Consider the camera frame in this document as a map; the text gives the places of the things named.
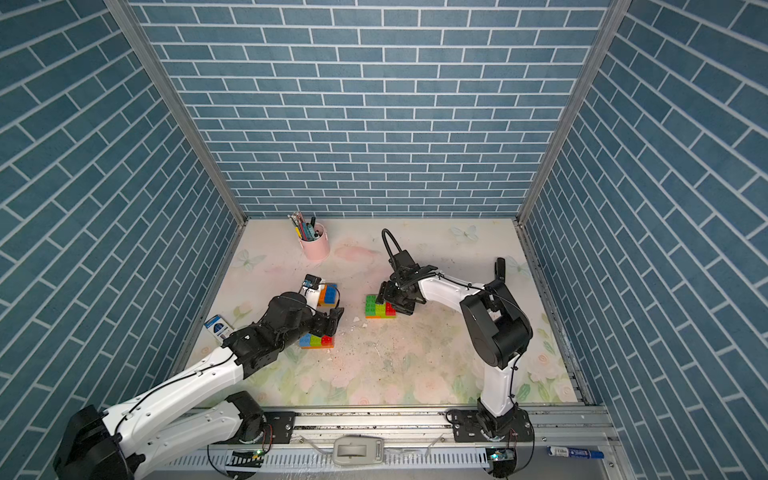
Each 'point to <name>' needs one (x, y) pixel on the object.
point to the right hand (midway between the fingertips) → (383, 305)
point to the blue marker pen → (574, 452)
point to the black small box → (500, 269)
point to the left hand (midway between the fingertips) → (337, 307)
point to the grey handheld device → (358, 451)
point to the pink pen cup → (318, 249)
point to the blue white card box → (218, 327)
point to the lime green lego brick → (315, 341)
